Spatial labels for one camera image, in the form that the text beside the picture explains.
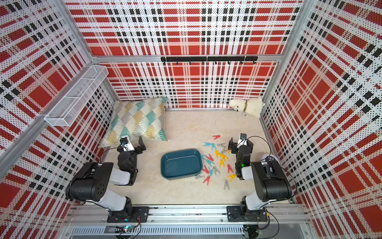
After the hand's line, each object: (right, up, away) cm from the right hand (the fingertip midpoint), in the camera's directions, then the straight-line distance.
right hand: (241, 138), depth 92 cm
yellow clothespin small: (-13, -16, -1) cm, 20 cm away
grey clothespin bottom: (-11, -26, -8) cm, 29 cm away
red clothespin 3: (-23, -19, -4) cm, 30 cm away
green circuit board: (-60, -41, -23) cm, 76 cm away
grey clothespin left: (-27, -22, -6) cm, 35 cm away
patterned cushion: (-68, +13, +4) cm, 69 cm away
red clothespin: (-14, -1, +12) cm, 19 cm away
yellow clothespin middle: (-15, -10, +4) cm, 18 cm away
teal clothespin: (-22, -5, +9) cm, 24 cm away
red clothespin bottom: (-22, -24, -6) cm, 33 cm away
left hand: (-65, 0, -3) cm, 65 cm away
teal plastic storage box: (-38, -16, 0) cm, 41 cm away
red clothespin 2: (-20, -13, +1) cm, 24 cm away
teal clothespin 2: (-17, -6, +8) cm, 20 cm away
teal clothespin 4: (-20, -20, -5) cm, 28 cm away
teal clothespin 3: (-20, -15, 0) cm, 25 cm away
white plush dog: (+16, +22, +21) cm, 35 cm away
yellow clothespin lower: (-7, -22, -6) cm, 24 cm away
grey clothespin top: (-12, -6, +9) cm, 16 cm away
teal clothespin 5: (-25, -12, +2) cm, 27 cm away
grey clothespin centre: (-17, -19, -4) cm, 25 cm away
